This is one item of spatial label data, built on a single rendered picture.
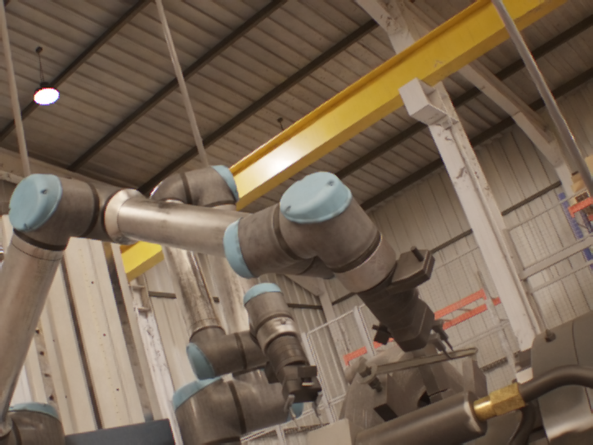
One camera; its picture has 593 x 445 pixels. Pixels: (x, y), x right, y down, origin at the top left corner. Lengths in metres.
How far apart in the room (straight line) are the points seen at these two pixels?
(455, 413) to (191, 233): 0.57
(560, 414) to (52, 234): 0.99
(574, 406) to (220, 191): 1.23
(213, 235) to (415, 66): 8.78
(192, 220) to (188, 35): 10.33
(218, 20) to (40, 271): 10.11
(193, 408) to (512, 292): 7.43
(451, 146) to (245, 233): 8.75
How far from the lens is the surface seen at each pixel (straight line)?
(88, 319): 2.29
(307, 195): 1.07
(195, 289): 1.93
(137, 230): 1.54
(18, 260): 1.60
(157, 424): 2.16
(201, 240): 1.40
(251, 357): 1.82
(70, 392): 2.20
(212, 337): 1.83
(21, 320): 1.64
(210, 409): 2.06
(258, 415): 2.08
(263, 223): 1.12
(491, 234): 9.43
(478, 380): 1.87
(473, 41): 9.81
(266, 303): 1.73
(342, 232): 1.07
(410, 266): 1.12
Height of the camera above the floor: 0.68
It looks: 21 degrees up
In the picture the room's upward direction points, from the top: 18 degrees counter-clockwise
